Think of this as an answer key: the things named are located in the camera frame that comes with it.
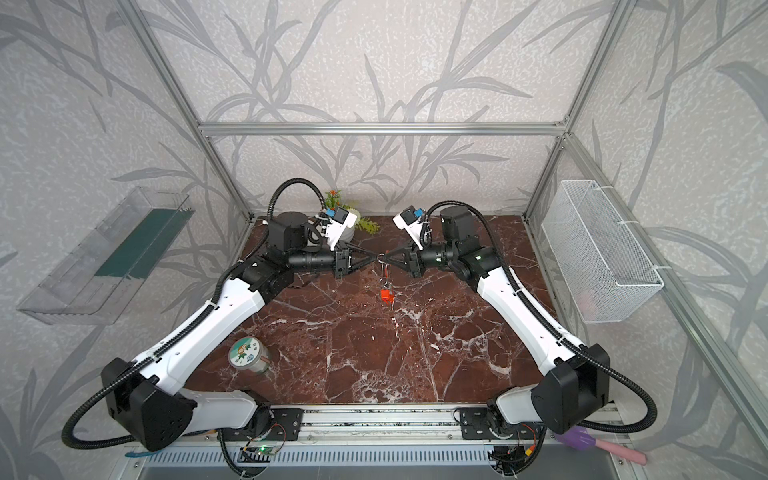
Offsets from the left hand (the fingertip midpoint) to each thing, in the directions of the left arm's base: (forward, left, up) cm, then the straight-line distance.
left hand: (376, 251), depth 66 cm
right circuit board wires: (-36, -35, -37) cm, 62 cm away
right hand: (+2, -2, -2) cm, 4 cm away
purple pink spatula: (-32, -50, -32) cm, 67 cm away
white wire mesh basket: (-6, -48, +2) cm, 49 cm away
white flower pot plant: (+36, +19, -19) cm, 45 cm away
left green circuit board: (-35, +26, -33) cm, 55 cm away
